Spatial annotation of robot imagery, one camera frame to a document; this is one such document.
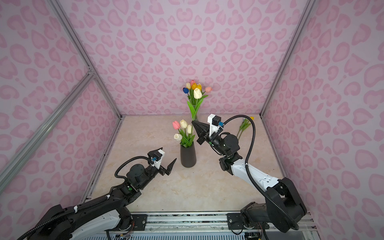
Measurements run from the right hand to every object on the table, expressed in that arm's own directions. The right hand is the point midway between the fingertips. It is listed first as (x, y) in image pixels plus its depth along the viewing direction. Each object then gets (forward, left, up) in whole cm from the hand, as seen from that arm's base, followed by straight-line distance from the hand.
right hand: (193, 121), depth 66 cm
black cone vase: (-1, +4, -29) cm, 29 cm away
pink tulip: (+37, +2, -4) cm, 37 cm away
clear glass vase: (+31, +1, -22) cm, 38 cm away
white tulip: (-1, +5, -14) cm, 15 cm away
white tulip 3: (-5, +7, -5) cm, 10 cm away
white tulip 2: (+1, +2, -13) cm, 13 cm away
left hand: (-5, +13, -17) cm, 22 cm away
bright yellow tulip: (+33, +1, -4) cm, 33 cm away
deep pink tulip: (+4, +9, -7) cm, 12 cm away
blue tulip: (+34, +7, -8) cm, 36 cm away
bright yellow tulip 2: (+33, -2, -5) cm, 33 cm away
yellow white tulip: (+37, +5, -7) cm, 38 cm away
